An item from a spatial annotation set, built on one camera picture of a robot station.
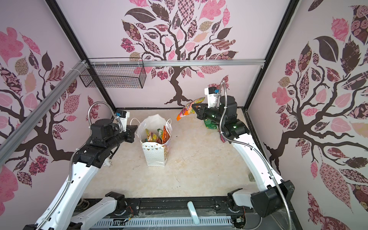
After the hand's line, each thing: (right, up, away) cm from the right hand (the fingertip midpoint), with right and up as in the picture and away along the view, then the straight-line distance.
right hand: (192, 104), depth 66 cm
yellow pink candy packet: (-22, -17, +12) cm, 31 cm away
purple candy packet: (+23, -21, +32) cm, 45 cm away
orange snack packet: (-15, -16, +10) cm, 24 cm away
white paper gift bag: (-24, -16, +27) cm, 40 cm away
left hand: (-29, -12, +4) cm, 31 cm away
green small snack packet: (+14, -11, +40) cm, 44 cm away
